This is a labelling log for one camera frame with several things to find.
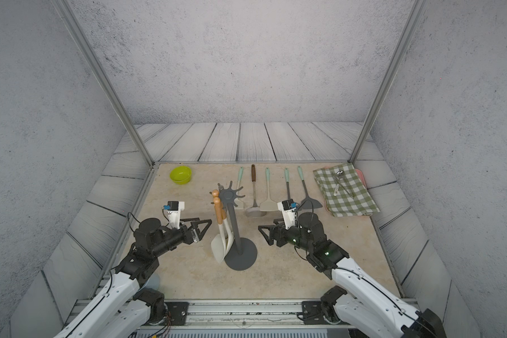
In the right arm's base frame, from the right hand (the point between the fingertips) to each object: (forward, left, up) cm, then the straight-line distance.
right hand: (268, 225), depth 74 cm
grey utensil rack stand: (-2, +10, -18) cm, 21 cm away
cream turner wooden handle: (-3, +18, -7) cm, 20 cm away
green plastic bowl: (+39, +47, -17) cm, 63 cm away
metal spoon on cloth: (+42, -38, -19) cm, 60 cm away
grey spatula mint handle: (+21, -19, -17) cm, 33 cm away
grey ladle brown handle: (+17, +6, -18) cm, 25 cm away
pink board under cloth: (+40, -49, -19) cm, 66 cm away
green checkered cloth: (+28, -38, -19) cm, 51 cm away
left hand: (0, +21, +1) cm, 21 cm away
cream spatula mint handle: (+22, 0, -20) cm, 30 cm away
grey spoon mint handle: (+38, -11, -20) cm, 44 cm away
